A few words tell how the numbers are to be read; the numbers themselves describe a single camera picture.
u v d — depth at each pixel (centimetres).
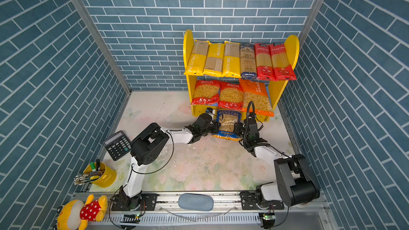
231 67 73
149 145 54
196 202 72
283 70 71
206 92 96
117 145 91
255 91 95
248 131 69
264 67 72
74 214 65
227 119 99
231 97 94
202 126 78
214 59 77
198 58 77
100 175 73
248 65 74
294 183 43
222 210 73
